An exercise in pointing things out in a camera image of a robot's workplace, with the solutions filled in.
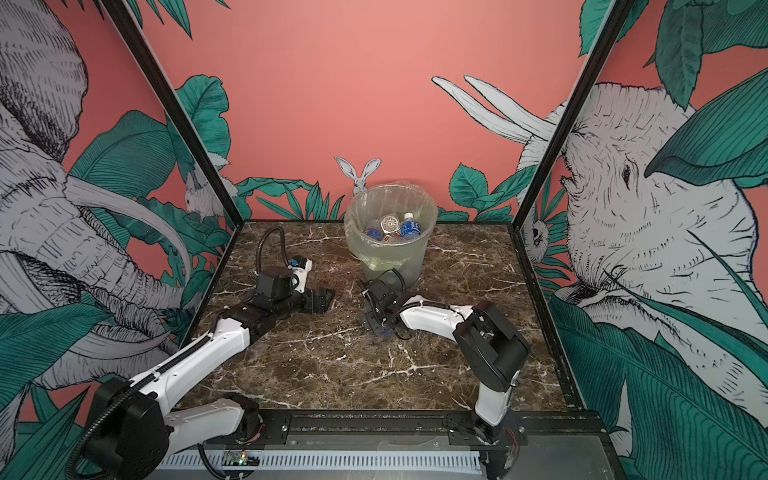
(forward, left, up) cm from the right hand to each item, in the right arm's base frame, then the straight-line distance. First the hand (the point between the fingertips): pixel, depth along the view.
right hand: (374, 316), depth 90 cm
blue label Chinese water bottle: (+23, -11, +15) cm, 30 cm away
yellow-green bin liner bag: (+29, +1, +20) cm, 35 cm away
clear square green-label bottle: (+22, -5, +19) cm, 29 cm away
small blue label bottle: (+20, 0, +16) cm, 26 cm away
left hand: (+3, +14, +12) cm, 19 cm away
